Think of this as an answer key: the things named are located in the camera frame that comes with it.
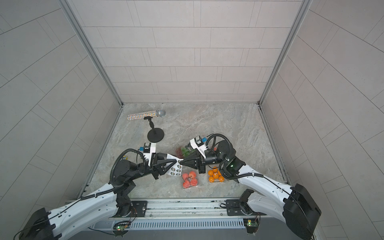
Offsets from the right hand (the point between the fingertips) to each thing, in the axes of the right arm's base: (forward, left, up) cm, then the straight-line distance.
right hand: (185, 167), depth 60 cm
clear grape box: (+17, +3, -18) cm, 25 cm away
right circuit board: (-18, -28, -26) cm, 43 cm away
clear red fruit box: (+2, 0, -21) cm, 21 cm away
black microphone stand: (+31, +23, -21) cm, 44 cm away
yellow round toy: (+17, +38, -21) cm, 46 cm away
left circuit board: (-17, +30, -19) cm, 39 cm away
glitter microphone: (+31, +14, 0) cm, 34 cm away
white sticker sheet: (0, +4, -2) cm, 4 cm away
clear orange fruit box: (+3, -14, -22) cm, 26 cm away
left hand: (+2, +4, +1) cm, 4 cm away
